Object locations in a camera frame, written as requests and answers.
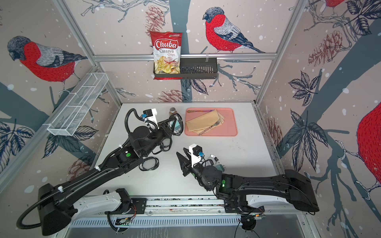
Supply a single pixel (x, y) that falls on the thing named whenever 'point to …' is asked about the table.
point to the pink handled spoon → (190, 111)
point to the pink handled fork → (219, 122)
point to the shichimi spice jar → (172, 110)
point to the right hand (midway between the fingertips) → (180, 151)
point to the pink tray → (229, 128)
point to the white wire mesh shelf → (78, 104)
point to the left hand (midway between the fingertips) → (177, 116)
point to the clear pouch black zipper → (175, 123)
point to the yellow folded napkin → (200, 124)
